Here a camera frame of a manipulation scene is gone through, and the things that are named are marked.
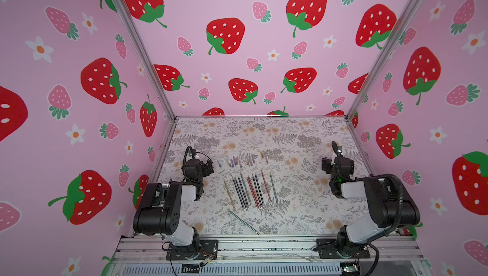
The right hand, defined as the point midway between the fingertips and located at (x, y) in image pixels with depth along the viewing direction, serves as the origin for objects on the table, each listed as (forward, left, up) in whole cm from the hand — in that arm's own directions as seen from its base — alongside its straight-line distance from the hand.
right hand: (336, 158), depth 94 cm
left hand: (-6, +69, -1) cm, 69 cm away
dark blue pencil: (-20, +48, -7) cm, 52 cm away
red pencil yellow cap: (-14, +35, -7) cm, 38 cm away
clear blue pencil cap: (-3, +55, -6) cm, 56 cm away
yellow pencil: (-21, +52, -6) cm, 56 cm away
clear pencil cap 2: (+1, +35, -6) cm, 36 cm away
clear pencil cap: (-2, +52, -6) cm, 52 cm away
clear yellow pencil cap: (+4, +38, -7) cm, 38 cm away
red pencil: (-22, +39, -7) cm, 45 cm away
